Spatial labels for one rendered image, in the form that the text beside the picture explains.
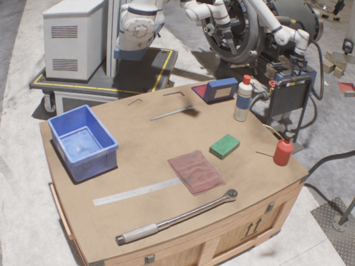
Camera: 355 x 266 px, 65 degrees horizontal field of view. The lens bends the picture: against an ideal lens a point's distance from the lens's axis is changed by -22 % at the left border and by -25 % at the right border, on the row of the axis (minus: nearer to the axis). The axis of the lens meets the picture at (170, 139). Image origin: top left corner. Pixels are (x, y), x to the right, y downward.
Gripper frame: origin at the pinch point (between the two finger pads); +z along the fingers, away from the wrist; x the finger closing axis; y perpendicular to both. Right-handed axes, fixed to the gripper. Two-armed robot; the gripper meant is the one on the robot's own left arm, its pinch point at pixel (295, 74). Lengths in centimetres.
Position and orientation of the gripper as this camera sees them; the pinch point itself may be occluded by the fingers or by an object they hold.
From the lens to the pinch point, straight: 225.9
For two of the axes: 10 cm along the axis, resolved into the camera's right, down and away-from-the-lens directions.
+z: -0.6, 7.7, 6.4
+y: -0.2, 6.4, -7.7
